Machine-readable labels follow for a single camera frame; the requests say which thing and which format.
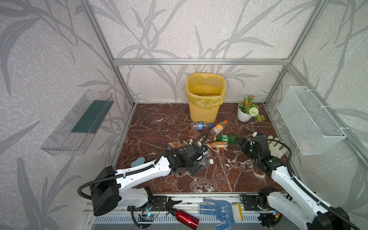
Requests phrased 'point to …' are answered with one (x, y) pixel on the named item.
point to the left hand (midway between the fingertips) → (197, 157)
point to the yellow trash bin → (205, 94)
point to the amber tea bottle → (218, 145)
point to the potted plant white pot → (247, 109)
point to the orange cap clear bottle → (216, 130)
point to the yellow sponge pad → (238, 214)
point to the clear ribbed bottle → (205, 163)
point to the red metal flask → (185, 219)
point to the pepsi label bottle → (204, 149)
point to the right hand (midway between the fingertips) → (238, 138)
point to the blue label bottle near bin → (201, 125)
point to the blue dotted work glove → (223, 210)
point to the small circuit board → (145, 217)
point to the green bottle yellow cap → (230, 139)
